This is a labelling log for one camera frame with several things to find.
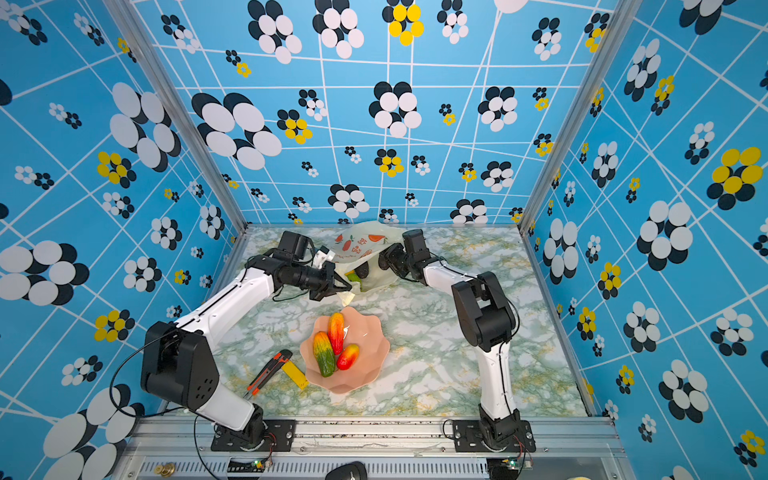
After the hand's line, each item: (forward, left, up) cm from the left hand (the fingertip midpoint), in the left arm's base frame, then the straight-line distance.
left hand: (353, 285), depth 80 cm
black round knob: (-39, -2, -17) cm, 43 cm away
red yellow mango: (-14, +2, -15) cm, 21 cm away
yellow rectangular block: (-18, +17, -18) cm, 30 cm away
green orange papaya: (-14, +8, -13) cm, 21 cm away
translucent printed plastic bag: (+21, -1, -7) cm, 22 cm away
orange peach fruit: (-7, +6, -13) cm, 16 cm away
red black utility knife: (-18, +24, -18) cm, 35 cm away
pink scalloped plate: (-4, 0, -18) cm, 18 cm away
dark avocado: (+16, 0, -15) cm, 22 cm away
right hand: (+19, -8, -10) cm, 23 cm away
